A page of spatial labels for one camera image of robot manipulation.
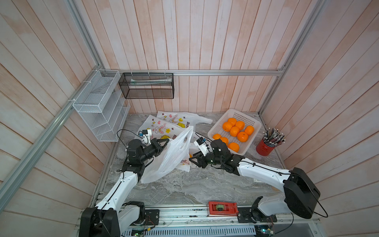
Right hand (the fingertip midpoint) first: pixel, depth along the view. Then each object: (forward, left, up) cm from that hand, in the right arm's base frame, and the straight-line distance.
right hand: (191, 157), depth 80 cm
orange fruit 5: (+26, -40, -8) cm, 48 cm away
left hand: (+5, +12, +9) cm, 15 cm away
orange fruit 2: (+31, -36, -9) cm, 48 cm away
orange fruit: (+36, -31, -10) cm, 49 cm away
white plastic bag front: (-2, +9, +4) cm, 10 cm away
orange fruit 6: (+22, -35, -10) cm, 42 cm away
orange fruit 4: (+25, -30, -9) cm, 40 cm away
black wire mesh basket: (+50, +32, +12) cm, 61 cm away
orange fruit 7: (+20, -17, -8) cm, 27 cm away
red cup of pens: (+13, -48, +1) cm, 50 cm away
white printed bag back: (+39, +5, -12) cm, 41 cm away
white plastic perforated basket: (+14, -29, -12) cm, 35 cm away
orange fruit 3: (+29, -25, -8) cm, 39 cm away
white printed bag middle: (+26, +22, -8) cm, 35 cm away
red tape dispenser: (-24, -13, -9) cm, 28 cm away
